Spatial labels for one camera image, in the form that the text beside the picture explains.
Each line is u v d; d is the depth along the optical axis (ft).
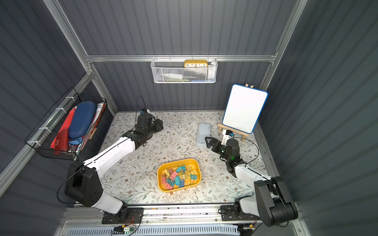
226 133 2.63
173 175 2.75
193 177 2.72
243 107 2.84
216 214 2.48
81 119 2.42
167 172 2.78
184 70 2.93
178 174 2.79
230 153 2.23
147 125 2.20
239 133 3.16
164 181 2.71
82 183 1.42
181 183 2.70
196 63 2.84
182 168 2.90
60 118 2.32
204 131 3.53
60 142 2.14
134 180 2.80
